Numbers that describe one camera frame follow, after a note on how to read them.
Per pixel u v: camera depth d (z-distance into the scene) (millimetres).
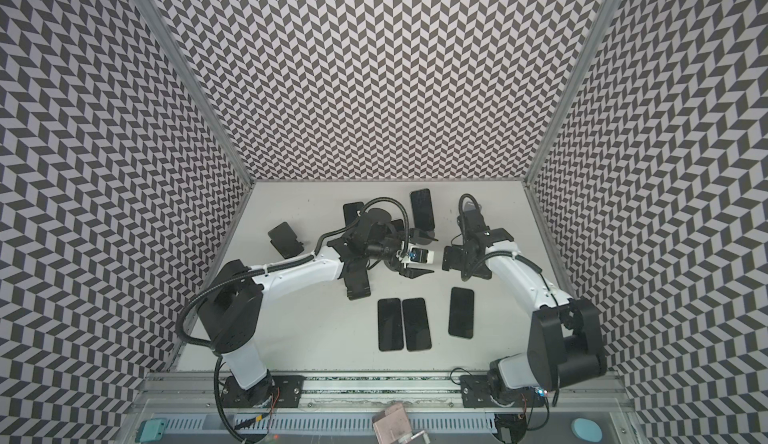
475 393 733
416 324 825
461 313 855
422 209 926
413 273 705
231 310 458
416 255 640
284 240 989
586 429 684
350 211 905
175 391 741
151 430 656
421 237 738
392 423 654
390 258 691
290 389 722
